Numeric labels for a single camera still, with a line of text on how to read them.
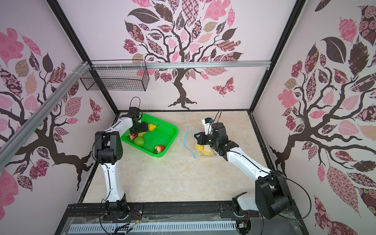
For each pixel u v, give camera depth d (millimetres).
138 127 912
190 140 1055
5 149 495
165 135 1035
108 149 587
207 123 741
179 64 944
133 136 981
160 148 924
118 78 1217
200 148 854
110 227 697
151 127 1047
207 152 902
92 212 747
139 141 949
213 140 695
